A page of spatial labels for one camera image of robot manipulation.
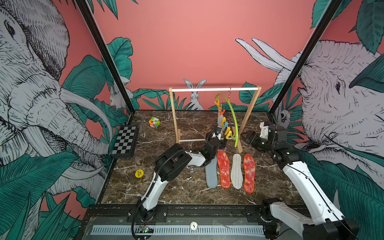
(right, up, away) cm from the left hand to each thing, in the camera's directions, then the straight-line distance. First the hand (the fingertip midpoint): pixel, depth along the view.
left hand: (221, 131), depth 94 cm
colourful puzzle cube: (-47, +6, +13) cm, 49 cm away
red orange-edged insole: (+16, -25, -5) cm, 30 cm away
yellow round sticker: (-50, -25, -6) cm, 57 cm away
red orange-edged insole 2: (+2, -20, -1) cm, 20 cm away
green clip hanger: (-1, +19, -3) cm, 20 cm away
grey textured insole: (+8, -26, -5) cm, 28 cm away
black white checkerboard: (-64, -7, +5) cm, 64 cm away
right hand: (+9, -1, -17) cm, 19 cm away
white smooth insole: (-7, -25, -6) cm, 27 cm away
